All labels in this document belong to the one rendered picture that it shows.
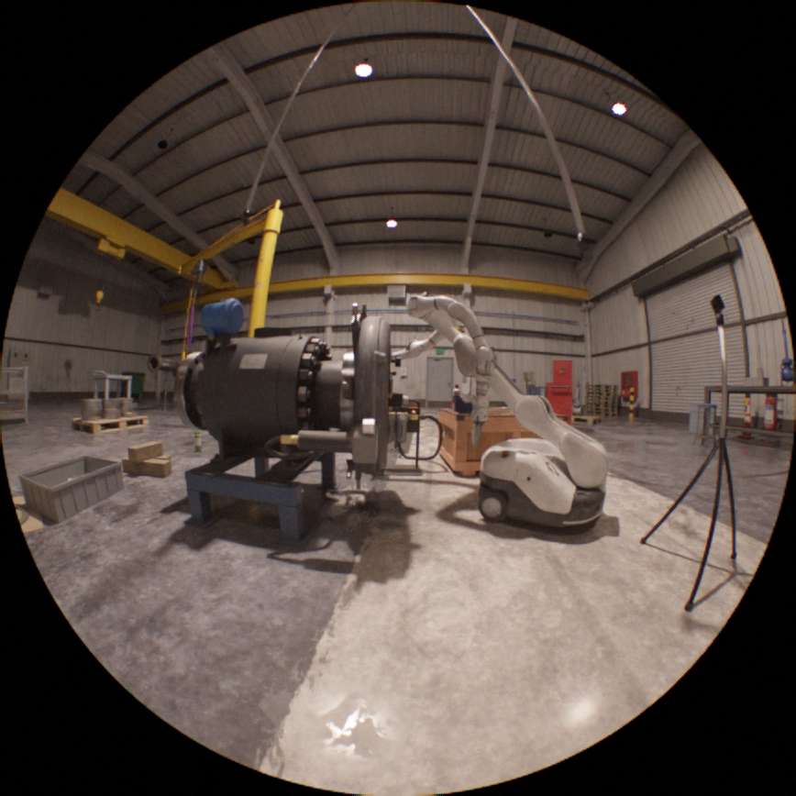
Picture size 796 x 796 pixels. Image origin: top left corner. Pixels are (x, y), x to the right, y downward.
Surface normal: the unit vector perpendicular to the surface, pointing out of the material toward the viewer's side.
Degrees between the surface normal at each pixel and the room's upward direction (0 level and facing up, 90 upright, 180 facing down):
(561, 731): 0
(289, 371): 72
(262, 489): 90
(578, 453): 90
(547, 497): 90
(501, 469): 90
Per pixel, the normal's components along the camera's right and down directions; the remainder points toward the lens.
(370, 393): 0.04, 0.00
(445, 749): 0.03, -1.00
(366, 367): 0.04, -0.27
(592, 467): -0.66, 0.00
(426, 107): -0.04, 0.99
